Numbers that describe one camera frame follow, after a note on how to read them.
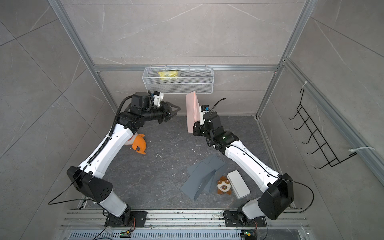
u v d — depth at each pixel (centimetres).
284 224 73
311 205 43
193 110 76
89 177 42
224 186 81
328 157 61
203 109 65
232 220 73
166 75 84
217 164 94
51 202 39
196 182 85
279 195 39
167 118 65
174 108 67
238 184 81
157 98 67
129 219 69
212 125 55
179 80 89
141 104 55
